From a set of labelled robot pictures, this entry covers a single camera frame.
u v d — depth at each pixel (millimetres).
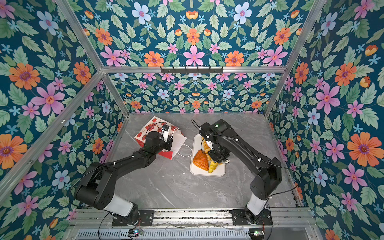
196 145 1012
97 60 880
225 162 657
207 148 978
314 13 698
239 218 723
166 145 821
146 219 737
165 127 796
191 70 924
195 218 750
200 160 886
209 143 650
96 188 444
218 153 647
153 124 989
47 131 610
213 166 862
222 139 516
